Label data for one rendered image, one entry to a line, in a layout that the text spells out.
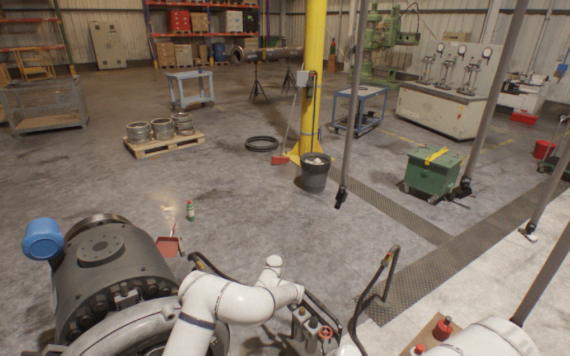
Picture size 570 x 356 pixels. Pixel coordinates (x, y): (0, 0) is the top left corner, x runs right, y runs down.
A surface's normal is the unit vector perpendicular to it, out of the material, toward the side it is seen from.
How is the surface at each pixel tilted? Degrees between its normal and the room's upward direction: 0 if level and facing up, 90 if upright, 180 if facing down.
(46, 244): 90
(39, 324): 0
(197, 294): 35
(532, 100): 90
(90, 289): 18
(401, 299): 0
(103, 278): 6
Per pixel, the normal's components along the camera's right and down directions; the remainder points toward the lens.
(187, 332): 0.00, -0.44
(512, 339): 0.06, -0.86
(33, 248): 0.62, 0.38
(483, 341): -0.09, -0.96
